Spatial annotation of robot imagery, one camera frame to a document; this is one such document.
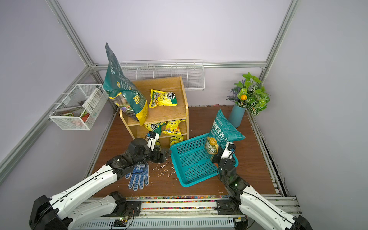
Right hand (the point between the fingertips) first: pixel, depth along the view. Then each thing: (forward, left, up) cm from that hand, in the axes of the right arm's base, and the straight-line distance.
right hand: (219, 145), depth 81 cm
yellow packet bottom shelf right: (+10, +27, -9) cm, 30 cm away
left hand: (-4, +30, +2) cm, 31 cm away
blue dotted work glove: (-11, +47, -15) cm, 51 cm away
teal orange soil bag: (+3, 0, +10) cm, 10 cm away
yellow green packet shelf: (+9, +37, +6) cm, 38 cm away
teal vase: (+23, -15, -1) cm, 27 cm away
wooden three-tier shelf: (+10, +28, +17) cm, 34 cm away
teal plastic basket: (-5, +15, -15) cm, 22 cm away
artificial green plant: (+23, -18, +18) cm, 34 cm away
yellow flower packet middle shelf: (+9, +27, +5) cm, 29 cm away
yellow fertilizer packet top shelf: (+17, +31, +20) cm, 41 cm away
